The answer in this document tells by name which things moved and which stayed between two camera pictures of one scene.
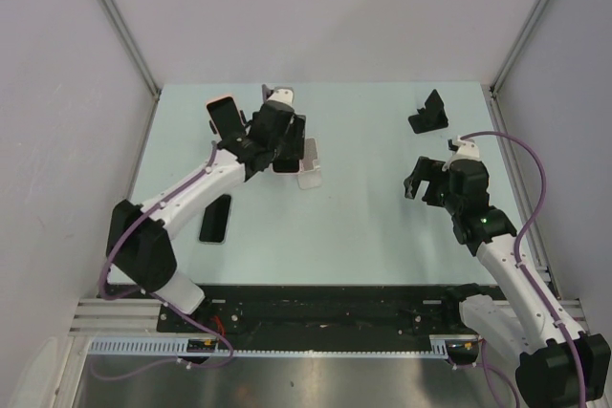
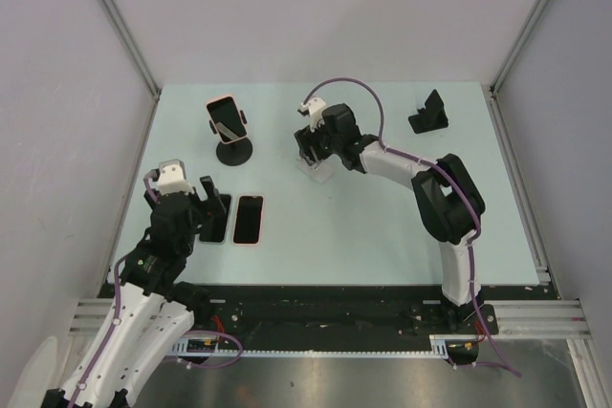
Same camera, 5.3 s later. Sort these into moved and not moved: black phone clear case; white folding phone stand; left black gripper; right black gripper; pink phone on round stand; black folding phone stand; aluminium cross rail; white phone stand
Moved: white folding phone stand; left black gripper; right black gripper; white phone stand
Not moved: aluminium cross rail; black phone clear case; pink phone on round stand; black folding phone stand
